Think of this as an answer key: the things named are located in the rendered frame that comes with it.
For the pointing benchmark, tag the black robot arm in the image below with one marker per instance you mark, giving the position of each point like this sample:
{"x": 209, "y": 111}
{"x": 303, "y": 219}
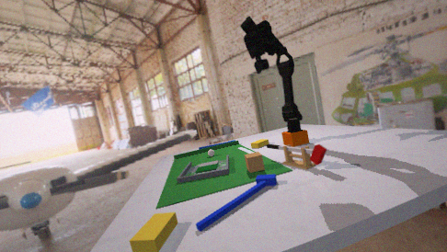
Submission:
{"x": 272, "y": 45}

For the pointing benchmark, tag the green putting mat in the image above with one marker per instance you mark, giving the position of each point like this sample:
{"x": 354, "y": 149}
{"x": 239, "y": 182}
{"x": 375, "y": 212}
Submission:
{"x": 175, "y": 192}

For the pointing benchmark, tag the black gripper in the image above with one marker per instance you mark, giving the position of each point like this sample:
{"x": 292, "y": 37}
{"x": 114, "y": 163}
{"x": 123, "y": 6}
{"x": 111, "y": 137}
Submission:
{"x": 256, "y": 50}

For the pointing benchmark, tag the yellow rectangular block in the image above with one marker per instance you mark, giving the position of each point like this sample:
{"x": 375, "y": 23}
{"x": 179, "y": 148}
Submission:
{"x": 153, "y": 235}
{"x": 260, "y": 143}

